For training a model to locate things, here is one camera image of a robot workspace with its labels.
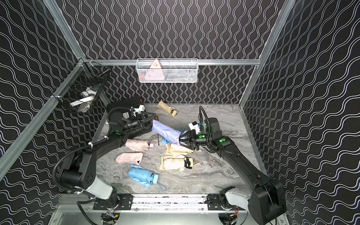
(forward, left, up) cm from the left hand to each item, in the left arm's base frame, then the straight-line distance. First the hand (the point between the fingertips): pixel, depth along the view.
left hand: (154, 114), depth 73 cm
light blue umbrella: (-24, +5, -27) cm, 37 cm away
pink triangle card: (+31, +5, +5) cm, 32 cm away
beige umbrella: (+29, -2, -27) cm, 40 cm away
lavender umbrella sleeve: (-8, -7, -4) cm, 11 cm away
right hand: (-11, -13, -6) cm, 19 cm away
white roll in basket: (+3, +38, +3) cm, 38 cm away
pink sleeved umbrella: (-5, +15, -26) cm, 30 cm away
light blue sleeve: (0, -3, -28) cm, 28 cm away
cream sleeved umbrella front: (-6, -11, -30) cm, 33 cm away
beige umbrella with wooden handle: (-15, -14, -26) cm, 33 cm away
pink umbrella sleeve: (-14, +16, -27) cm, 34 cm away
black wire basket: (+20, +55, -6) cm, 59 cm away
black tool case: (-5, +15, +5) cm, 17 cm away
